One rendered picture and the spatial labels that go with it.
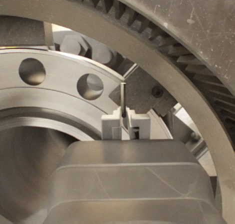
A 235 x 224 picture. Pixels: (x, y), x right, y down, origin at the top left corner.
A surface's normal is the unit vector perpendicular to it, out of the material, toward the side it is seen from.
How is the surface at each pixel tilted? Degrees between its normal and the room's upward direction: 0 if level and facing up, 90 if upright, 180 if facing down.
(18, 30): 90
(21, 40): 90
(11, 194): 110
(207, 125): 79
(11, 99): 90
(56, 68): 90
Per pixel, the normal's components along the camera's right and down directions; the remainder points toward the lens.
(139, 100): 0.00, 0.25
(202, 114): -0.61, 0.64
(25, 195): 0.72, -0.67
